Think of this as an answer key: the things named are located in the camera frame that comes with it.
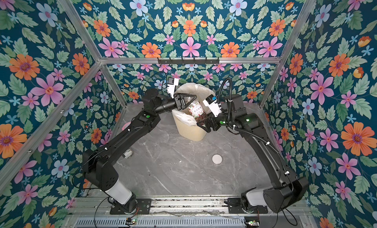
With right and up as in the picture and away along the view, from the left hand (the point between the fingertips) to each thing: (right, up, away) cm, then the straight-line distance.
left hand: (193, 95), depth 66 cm
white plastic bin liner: (+3, +6, +23) cm, 24 cm away
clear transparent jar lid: (+21, -30, +30) cm, 47 cm away
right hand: (+7, -9, +4) cm, 12 cm away
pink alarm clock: (-51, -16, +38) cm, 66 cm away
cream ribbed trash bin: (-4, -20, +28) cm, 35 cm away
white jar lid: (+14, -36, +23) cm, 45 cm away
